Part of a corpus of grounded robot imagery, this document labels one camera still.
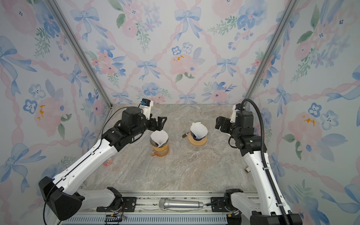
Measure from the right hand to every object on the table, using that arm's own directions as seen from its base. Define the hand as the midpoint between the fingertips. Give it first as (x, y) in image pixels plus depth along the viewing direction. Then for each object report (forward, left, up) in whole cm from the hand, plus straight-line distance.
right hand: (225, 119), depth 73 cm
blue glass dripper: (-1, +14, -16) cm, 22 cm away
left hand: (0, +34, +3) cm, 34 cm away
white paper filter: (+1, +13, -10) cm, 16 cm away
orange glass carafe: (-8, +36, -21) cm, 42 cm away
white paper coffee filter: (-4, +35, -12) cm, 37 cm away
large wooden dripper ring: (-4, +14, -18) cm, 23 cm away
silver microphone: (-35, +30, -25) cm, 53 cm away
